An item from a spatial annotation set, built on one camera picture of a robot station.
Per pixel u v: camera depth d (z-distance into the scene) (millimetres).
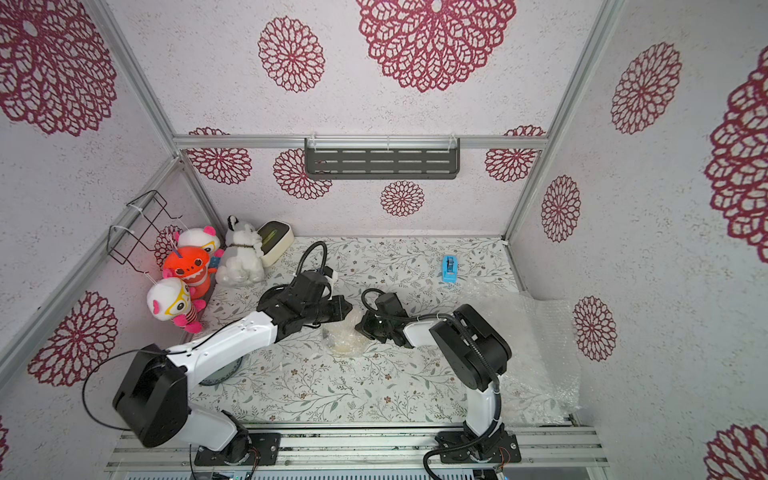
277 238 1126
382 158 947
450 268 1091
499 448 730
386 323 762
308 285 638
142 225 800
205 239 947
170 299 803
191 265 884
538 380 838
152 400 421
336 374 864
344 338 897
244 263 1001
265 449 736
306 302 645
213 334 508
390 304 773
